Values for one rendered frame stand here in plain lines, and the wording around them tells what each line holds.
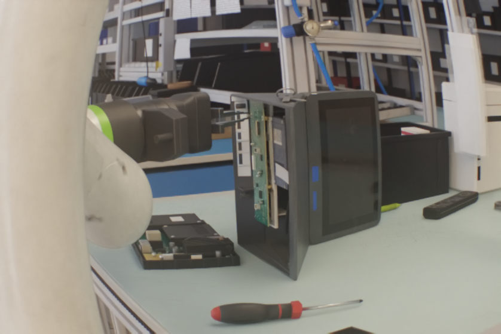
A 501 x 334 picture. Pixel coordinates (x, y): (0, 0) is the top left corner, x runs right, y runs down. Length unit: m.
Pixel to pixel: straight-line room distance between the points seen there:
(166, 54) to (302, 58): 1.11
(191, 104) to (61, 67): 0.69
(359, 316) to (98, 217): 0.30
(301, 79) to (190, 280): 1.73
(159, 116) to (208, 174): 1.75
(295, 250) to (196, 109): 0.22
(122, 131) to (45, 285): 0.58
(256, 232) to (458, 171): 0.48
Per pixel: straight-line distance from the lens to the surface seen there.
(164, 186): 2.84
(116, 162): 0.94
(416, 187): 1.62
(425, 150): 1.63
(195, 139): 1.25
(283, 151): 1.23
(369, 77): 3.60
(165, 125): 1.13
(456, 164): 1.68
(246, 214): 1.37
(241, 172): 1.37
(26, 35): 0.56
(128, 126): 1.13
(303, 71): 2.88
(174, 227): 1.41
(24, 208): 0.56
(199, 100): 1.25
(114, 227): 0.96
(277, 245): 1.36
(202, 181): 2.88
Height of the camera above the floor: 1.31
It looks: 8 degrees down
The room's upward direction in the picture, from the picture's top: 3 degrees counter-clockwise
